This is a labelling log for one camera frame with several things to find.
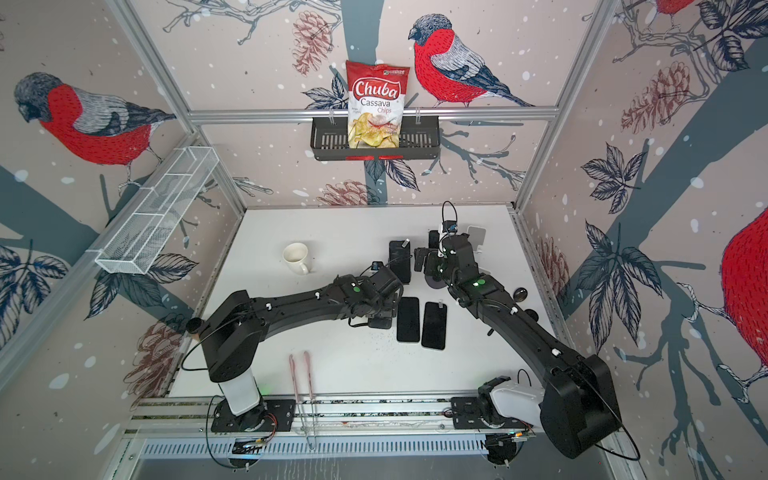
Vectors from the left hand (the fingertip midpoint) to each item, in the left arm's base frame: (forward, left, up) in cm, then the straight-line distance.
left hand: (389, 306), depth 85 cm
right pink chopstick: (-13, +23, -7) cm, 27 cm away
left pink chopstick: (-17, +26, -8) cm, 32 cm away
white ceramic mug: (+19, +32, -2) cm, 37 cm away
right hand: (+10, -11, +12) cm, 19 cm away
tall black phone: (+20, -14, +6) cm, 25 cm away
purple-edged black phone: (+17, -3, 0) cm, 17 cm away
